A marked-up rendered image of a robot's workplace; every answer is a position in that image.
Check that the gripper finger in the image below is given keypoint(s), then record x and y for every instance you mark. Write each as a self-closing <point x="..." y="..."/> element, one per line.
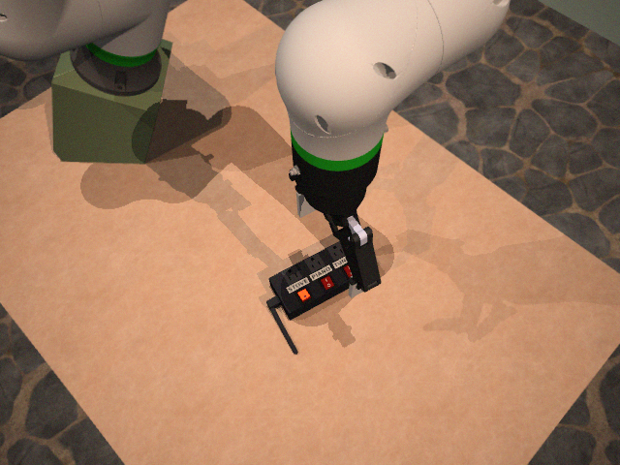
<point x="357" y="244"/>
<point x="303" y="207"/>

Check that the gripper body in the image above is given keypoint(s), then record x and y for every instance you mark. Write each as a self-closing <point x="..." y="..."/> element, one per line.
<point x="341" y="209"/>

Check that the black power strip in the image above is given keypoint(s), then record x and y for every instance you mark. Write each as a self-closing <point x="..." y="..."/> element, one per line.
<point x="309" y="283"/>

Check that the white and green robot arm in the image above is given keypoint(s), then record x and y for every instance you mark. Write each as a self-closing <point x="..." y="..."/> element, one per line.
<point x="345" y="64"/>

